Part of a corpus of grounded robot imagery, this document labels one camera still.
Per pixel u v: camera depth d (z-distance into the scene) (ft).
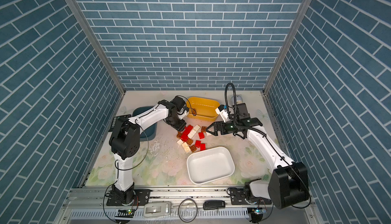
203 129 3.25
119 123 1.75
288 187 1.33
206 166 2.77
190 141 2.99
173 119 2.63
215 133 2.29
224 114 2.42
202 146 2.99
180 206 2.32
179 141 3.06
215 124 2.27
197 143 3.00
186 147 2.96
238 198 2.41
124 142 1.72
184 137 3.08
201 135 3.15
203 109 3.62
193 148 2.93
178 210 2.27
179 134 3.15
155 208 2.27
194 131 3.16
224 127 2.28
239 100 3.45
